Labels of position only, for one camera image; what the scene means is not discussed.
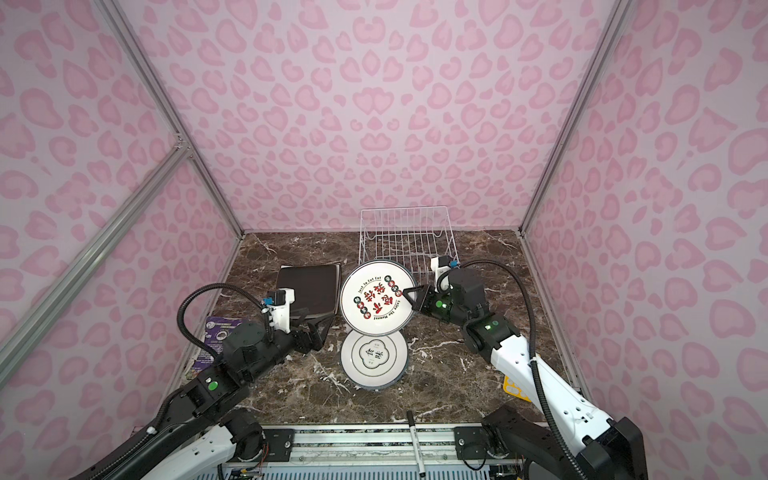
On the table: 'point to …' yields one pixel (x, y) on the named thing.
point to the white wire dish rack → (411, 236)
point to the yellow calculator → (514, 390)
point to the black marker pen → (415, 443)
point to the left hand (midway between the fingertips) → (322, 310)
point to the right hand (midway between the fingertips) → (403, 291)
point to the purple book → (216, 329)
